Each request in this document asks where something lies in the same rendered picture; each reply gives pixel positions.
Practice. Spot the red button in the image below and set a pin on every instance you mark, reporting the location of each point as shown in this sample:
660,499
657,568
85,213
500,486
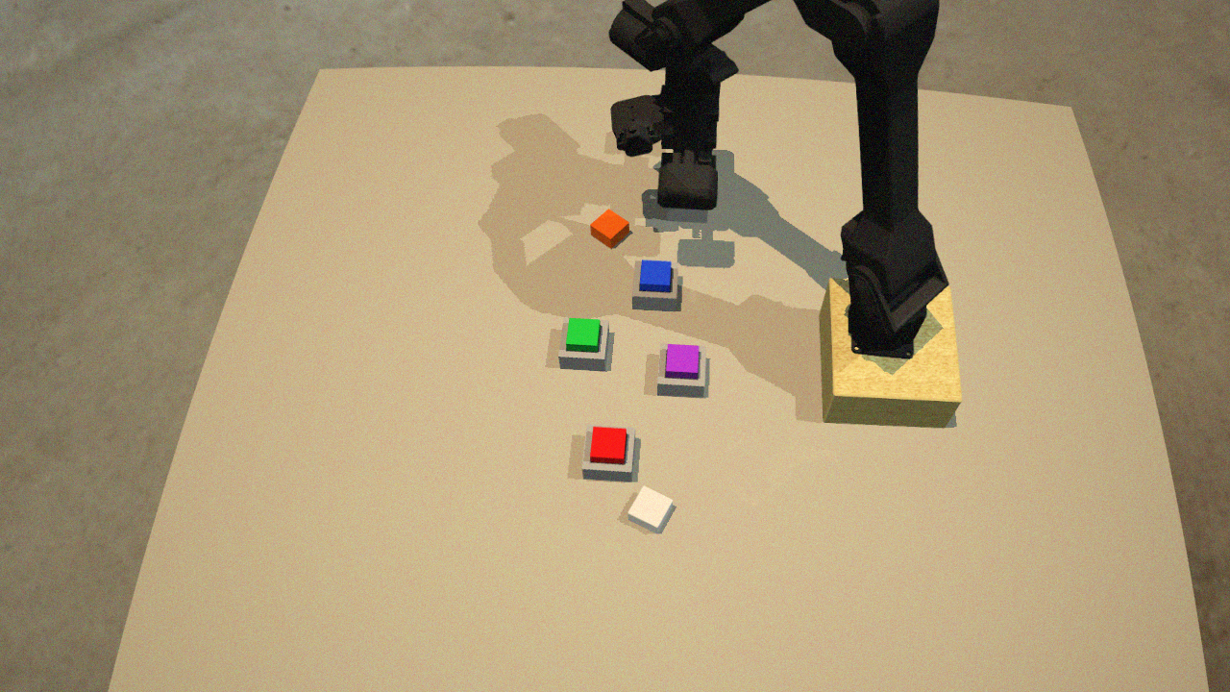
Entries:
608,454

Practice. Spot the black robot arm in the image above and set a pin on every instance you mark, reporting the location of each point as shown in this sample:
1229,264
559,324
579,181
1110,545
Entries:
889,247

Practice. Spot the green button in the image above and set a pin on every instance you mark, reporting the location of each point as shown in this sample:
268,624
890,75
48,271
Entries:
583,344

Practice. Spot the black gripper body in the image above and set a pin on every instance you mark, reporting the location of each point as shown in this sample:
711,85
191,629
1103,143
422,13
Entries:
688,182

